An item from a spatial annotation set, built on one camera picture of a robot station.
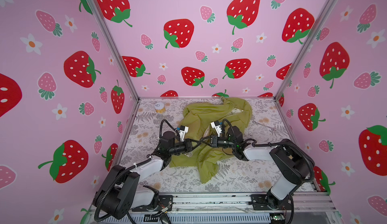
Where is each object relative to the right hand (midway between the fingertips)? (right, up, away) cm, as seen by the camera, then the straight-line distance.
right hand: (200, 141), depth 80 cm
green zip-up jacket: (-2, +11, +20) cm, 23 cm away
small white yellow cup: (-29, +19, +29) cm, 45 cm away
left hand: (0, -1, 0) cm, 1 cm away
